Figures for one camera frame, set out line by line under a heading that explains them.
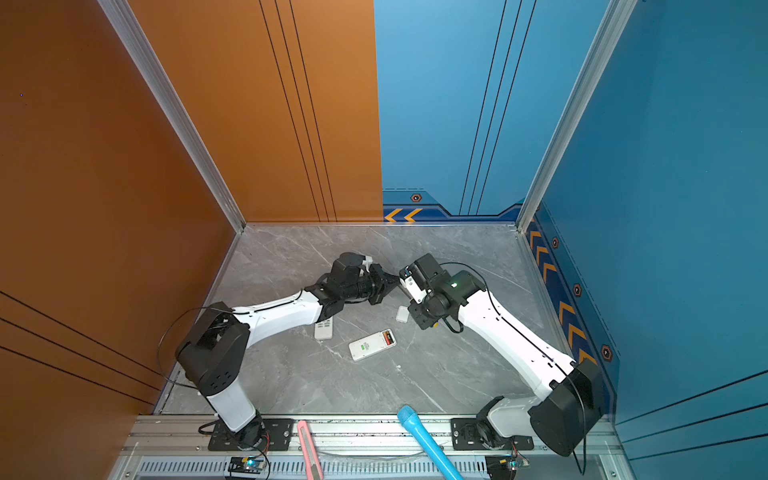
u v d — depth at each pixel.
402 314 0.95
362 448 0.72
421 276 0.60
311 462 0.70
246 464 0.71
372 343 0.87
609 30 0.72
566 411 0.38
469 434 0.73
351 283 0.68
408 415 0.73
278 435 0.74
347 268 0.66
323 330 0.91
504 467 0.71
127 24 0.71
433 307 0.64
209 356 0.48
